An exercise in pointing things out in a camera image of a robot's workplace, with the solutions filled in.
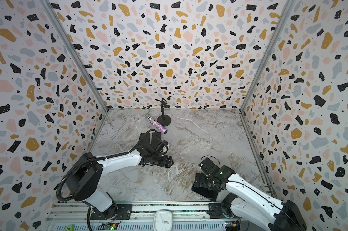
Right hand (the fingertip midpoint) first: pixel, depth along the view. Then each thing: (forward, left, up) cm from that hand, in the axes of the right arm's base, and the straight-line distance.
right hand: (198, 182), depth 79 cm
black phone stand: (+49, +25, -4) cm, 55 cm away
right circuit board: (-19, -16, -6) cm, 26 cm away
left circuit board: (-20, +44, -4) cm, 48 cm away
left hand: (+12, +17, +1) cm, 21 cm away
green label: (-21, +62, -1) cm, 65 cm away
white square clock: (-18, +18, -1) cm, 25 cm away
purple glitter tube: (+41, +28, -2) cm, 50 cm away
